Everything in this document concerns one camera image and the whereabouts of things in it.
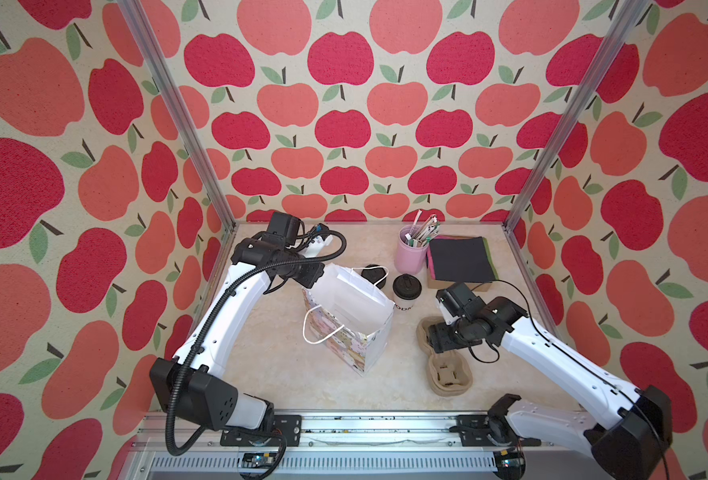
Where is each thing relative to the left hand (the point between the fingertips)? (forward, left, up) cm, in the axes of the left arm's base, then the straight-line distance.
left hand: (324, 272), depth 77 cm
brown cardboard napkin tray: (+10, -34, -20) cm, 41 cm away
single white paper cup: (+1, -24, -19) cm, 31 cm away
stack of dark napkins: (+22, -47, -22) cm, 56 cm away
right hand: (-13, -33, -13) cm, 37 cm away
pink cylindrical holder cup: (+18, -27, -18) cm, 37 cm away
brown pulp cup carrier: (-19, -34, -20) cm, 44 cm away
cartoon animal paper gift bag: (-2, -6, -21) cm, 21 cm away
